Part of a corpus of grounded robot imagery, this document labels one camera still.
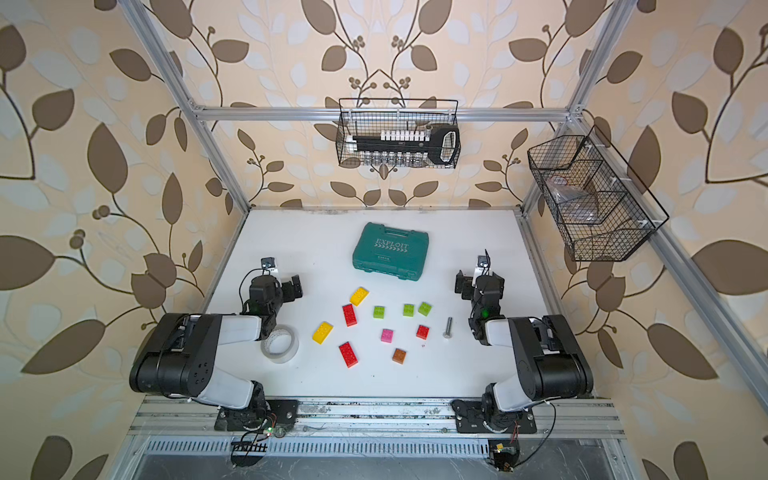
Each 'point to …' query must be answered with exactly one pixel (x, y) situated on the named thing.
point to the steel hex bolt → (447, 334)
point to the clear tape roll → (281, 345)
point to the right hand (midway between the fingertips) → (479, 273)
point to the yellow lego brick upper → (358, 296)
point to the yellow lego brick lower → (322, 334)
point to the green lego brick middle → (408, 310)
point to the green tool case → (392, 251)
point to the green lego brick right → (424, 308)
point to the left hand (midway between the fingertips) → (277, 275)
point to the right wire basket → (621, 226)
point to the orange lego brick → (399, 356)
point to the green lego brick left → (379, 312)
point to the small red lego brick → (422, 332)
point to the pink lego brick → (387, 336)
